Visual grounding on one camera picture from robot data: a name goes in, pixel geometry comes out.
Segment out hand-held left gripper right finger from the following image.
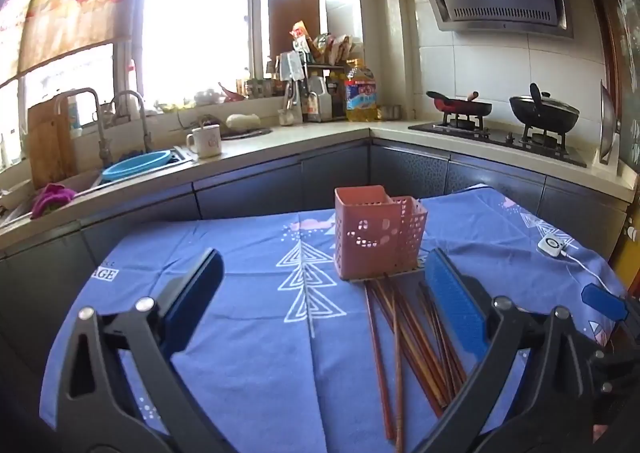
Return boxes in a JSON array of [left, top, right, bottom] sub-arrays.
[[410, 247, 603, 453]]

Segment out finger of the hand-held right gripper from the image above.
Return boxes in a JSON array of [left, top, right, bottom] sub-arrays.
[[581, 283, 640, 349], [587, 343, 640, 429]]

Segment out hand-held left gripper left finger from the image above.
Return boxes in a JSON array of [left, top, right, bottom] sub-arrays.
[[56, 248, 236, 453]]

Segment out bunch of brown chopsticks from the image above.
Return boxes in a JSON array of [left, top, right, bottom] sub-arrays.
[[363, 274, 468, 453]]

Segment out pink plastic utensil holder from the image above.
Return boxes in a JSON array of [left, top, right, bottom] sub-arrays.
[[334, 186, 429, 282]]

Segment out blue printed tablecloth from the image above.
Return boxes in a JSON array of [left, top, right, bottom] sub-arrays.
[[39, 183, 628, 453]]

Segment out white square device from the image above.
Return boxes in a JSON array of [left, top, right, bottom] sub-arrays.
[[538, 236, 567, 256]]

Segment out blue plastic basin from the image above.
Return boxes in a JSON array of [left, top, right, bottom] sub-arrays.
[[101, 150, 172, 184]]

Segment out steel sink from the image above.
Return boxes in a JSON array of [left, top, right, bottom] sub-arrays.
[[0, 148, 196, 229]]

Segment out white mug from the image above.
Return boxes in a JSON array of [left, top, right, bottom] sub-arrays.
[[186, 124, 222, 158]]

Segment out black gas stove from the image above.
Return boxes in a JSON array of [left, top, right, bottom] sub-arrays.
[[407, 119, 588, 168]]

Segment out steel pan lid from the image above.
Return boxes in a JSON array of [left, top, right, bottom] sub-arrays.
[[598, 80, 622, 166]]

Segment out pink cloth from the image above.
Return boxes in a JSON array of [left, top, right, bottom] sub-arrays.
[[31, 183, 77, 220]]

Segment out steel faucet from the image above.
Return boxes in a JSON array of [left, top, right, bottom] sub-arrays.
[[109, 90, 153, 154], [54, 88, 110, 168]]

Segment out white bundle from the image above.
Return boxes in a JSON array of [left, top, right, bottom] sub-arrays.
[[226, 113, 262, 130]]

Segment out red frying pan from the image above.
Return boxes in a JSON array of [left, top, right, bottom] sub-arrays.
[[426, 90, 493, 117]]

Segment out black wok with lid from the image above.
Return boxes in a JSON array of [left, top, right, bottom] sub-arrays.
[[509, 83, 581, 133]]

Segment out wooden cutting board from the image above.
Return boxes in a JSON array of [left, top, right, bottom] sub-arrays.
[[26, 98, 78, 189]]

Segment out row of small jars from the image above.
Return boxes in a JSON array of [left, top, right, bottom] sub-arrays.
[[235, 78, 277, 100]]

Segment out yellow cooking oil bottle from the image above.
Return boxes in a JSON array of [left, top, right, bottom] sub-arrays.
[[345, 59, 378, 123]]

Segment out white plastic jug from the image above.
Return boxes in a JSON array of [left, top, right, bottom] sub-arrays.
[[306, 76, 332, 123]]

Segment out black spice rack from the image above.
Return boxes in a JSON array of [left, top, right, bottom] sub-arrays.
[[300, 62, 351, 123]]

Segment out steel cleaver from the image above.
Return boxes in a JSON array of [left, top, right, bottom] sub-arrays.
[[278, 52, 306, 81]]

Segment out dark patterned door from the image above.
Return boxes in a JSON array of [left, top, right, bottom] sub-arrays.
[[590, 0, 640, 174]]

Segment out row of snack packets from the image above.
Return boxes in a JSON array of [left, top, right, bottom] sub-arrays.
[[312, 33, 363, 65]]

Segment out orange packet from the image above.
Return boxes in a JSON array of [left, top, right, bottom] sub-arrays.
[[291, 20, 313, 54]]

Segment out dark brown board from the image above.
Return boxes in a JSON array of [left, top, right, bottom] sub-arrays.
[[267, 0, 321, 59]]

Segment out fruit print roller blind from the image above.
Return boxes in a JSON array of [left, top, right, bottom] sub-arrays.
[[0, 0, 126, 79]]

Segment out white cable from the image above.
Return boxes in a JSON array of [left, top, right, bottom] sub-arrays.
[[560, 250, 613, 294]]

